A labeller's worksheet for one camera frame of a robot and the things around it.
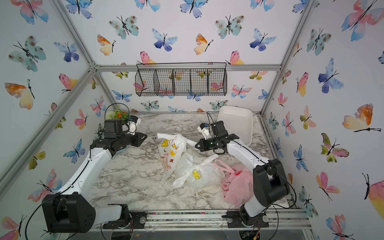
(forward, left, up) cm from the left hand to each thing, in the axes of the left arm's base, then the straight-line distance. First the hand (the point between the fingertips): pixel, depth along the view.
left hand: (145, 133), depth 82 cm
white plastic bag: (-19, -28, -8) cm, 35 cm away
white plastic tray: (+27, -61, -22) cm, 70 cm away
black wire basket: (+35, -18, +11) cm, 41 cm away
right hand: (-5, -28, -6) cm, 29 cm away
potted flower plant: (+15, +21, -3) cm, 26 cm away
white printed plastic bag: (-7, -14, -4) cm, 16 cm away
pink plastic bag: (-26, -47, -9) cm, 55 cm away
